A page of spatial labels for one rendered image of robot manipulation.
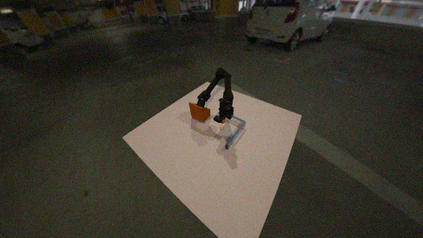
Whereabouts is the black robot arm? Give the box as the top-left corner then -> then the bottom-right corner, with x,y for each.
196,67 -> 234,120

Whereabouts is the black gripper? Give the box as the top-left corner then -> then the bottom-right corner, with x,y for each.
213,108 -> 225,123

